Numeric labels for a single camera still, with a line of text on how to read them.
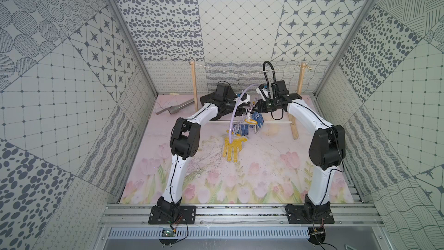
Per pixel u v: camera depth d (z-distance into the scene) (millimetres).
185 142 610
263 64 797
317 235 729
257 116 973
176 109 1097
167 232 716
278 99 702
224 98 823
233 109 724
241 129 1011
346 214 764
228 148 926
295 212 747
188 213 744
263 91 834
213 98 821
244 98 794
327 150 520
